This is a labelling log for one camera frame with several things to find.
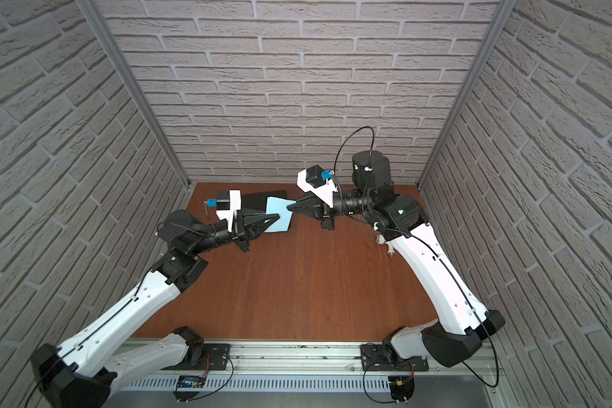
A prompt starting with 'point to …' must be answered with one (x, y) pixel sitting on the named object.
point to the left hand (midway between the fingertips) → (273, 207)
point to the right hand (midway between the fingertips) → (296, 203)
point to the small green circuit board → (188, 382)
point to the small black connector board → (401, 387)
